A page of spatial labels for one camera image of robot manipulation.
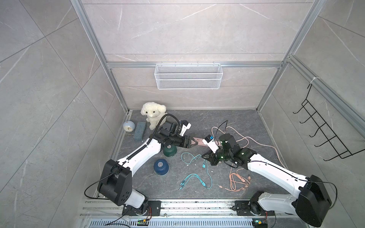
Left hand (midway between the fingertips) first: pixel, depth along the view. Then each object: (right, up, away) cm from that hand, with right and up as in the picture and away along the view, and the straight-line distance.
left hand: (195, 141), depth 79 cm
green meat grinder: (-15, -7, +7) cm, 18 cm away
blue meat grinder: (-19, -14, -1) cm, 24 cm away
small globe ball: (-46, +8, +21) cm, 52 cm away
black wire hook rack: (+62, -1, -19) cm, 65 cm away
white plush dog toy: (-27, +17, +17) cm, 36 cm away
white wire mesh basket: (-5, +44, +22) cm, 49 cm away
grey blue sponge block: (-39, +4, +24) cm, 46 cm away
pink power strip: (+2, +1, -6) cm, 6 cm away
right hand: (+5, -8, -1) cm, 9 cm away
